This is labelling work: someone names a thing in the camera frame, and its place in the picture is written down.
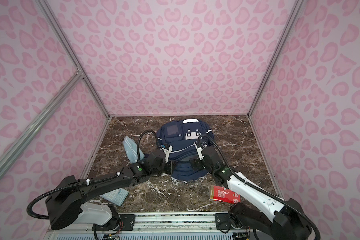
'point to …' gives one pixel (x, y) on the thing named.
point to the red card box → (220, 193)
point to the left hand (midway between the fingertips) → (179, 162)
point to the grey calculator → (117, 196)
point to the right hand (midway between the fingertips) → (198, 153)
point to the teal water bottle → (131, 149)
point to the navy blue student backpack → (181, 135)
